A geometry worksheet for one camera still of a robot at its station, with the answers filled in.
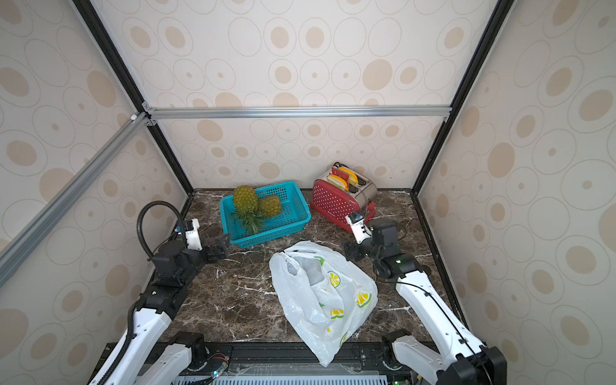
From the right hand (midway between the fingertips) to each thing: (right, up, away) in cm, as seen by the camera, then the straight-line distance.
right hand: (349, 237), depth 79 cm
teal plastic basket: (-21, +7, +31) cm, 38 cm away
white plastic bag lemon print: (-7, -22, +6) cm, 23 cm away
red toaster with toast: (-2, +16, +16) cm, 23 cm away
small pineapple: (-31, +11, +24) cm, 41 cm away
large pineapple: (-39, +13, +16) cm, 44 cm away
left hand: (-40, +2, -4) cm, 40 cm away
